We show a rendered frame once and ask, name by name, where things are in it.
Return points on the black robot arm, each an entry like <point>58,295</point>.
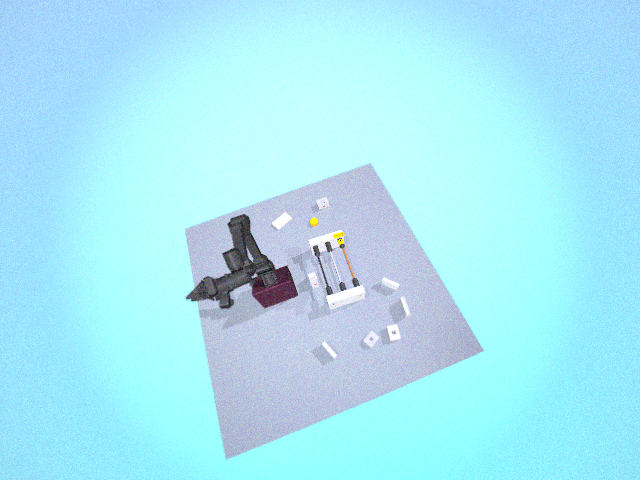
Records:
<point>238,263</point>

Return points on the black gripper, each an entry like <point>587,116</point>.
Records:
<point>209,288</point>

